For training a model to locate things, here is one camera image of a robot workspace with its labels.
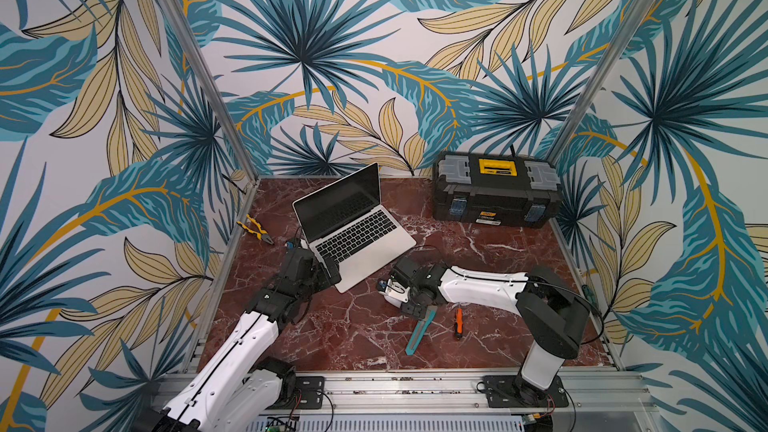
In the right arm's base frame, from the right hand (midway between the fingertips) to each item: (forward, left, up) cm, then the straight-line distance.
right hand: (398, 312), depth 86 cm
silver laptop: (+33, +17, +1) cm, 37 cm away
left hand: (+7, +20, +11) cm, 24 cm away
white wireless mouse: (0, +1, +12) cm, 13 cm away
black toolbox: (+33, -33, +15) cm, 49 cm away
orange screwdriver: (-4, -17, +1) cm, 17 cm away
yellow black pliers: (+27, +45, +2) cm, 52 cm away
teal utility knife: (-5, -6, 0) cm, 8 cm away
